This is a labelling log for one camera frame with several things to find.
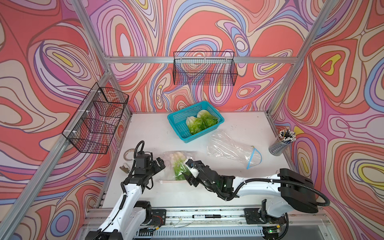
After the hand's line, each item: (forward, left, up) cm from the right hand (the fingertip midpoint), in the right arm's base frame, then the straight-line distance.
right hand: (188, 171), depth 78 cm
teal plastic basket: (+44, +8, -7) cm, 45 cm away
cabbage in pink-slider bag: (+8, +6, -4) cm, 11 cm away
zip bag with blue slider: (+20, -21, -7) cm, 30 cm away
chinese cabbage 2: (+37, -14, -1) cm, 39 cm away
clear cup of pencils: (+16, -56, +5) cm, 58 cm away
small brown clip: (+6, +39, -9) cm, 40 cm away
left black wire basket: (+16, +48, +19) cm, 54 cm away
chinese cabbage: (+33, -5, -1) cm, 33 cm away
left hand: (+7, +17, -5) cm, 19 cm away
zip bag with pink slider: (+3, +13, -11) cm, 18 cm away
